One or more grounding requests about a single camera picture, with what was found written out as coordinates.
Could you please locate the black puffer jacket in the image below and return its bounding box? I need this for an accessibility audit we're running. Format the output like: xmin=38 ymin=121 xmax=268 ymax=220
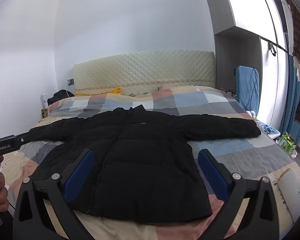
xmin=29 ymin=106 xmax=262 ymax=223

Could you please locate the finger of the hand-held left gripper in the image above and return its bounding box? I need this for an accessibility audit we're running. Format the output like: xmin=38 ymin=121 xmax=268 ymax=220
xmin=14 ymin=131 xmax=33 ymax=144

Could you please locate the dark cloth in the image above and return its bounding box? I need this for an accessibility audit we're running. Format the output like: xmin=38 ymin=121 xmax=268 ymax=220
xmin=47 ymin=90 xmax=75 ymax=106

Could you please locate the grey and white wardrobe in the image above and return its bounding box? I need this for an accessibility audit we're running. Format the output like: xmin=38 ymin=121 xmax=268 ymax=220
xmin=200 ymin=0 xmax=294 ymax=130

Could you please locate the white charging cable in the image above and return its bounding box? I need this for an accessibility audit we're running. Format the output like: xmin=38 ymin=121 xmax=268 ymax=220
xmin=65 ymin=80 xmax=74 ymax=97

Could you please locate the checked pastel blanket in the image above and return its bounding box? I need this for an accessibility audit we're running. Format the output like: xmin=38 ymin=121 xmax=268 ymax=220
xmin=0 ymin=85 xmax=300 ymax=240

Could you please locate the black cable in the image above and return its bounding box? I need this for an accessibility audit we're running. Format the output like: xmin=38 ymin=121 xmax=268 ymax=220
xmin=247 ymin=68 xmax=257 ymax=110

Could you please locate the blue towel on chair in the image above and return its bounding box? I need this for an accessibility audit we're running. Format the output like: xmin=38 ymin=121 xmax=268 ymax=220
xmin=236 ymin=65 xmax=261 ymax=113

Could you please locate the green packet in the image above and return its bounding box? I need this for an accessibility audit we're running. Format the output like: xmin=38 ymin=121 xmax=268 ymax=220
xmin=279 ymin=132 xmax=297 ymax=155

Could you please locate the crumpled blue cloth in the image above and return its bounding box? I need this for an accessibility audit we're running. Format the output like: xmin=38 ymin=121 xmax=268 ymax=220
xmin=256 ymin=121 xmax=280 ymax=135

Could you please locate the blue curtain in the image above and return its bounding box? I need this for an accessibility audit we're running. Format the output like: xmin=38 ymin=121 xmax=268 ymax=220
xmin=280 ymin=55 xmax=300 ymax=145

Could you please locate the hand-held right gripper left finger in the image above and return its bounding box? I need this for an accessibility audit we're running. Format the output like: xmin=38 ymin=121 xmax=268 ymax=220
xmin=12 ymin=149 xmax=95 ymax=240

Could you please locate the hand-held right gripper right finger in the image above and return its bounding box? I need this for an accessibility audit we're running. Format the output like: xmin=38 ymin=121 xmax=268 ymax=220
xmin=198 ymin=149 xmax=290 ymax=240

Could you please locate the cream quilted headboard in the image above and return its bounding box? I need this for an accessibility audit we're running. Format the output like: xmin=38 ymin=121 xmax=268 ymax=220
xmin=73 ymin=51 xmax=215 ymax=97

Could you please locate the white pillow with green print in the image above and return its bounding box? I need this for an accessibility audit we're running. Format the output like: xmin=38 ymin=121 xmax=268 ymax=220
xmin=277 ymin=167 xmax=300 ymax=212

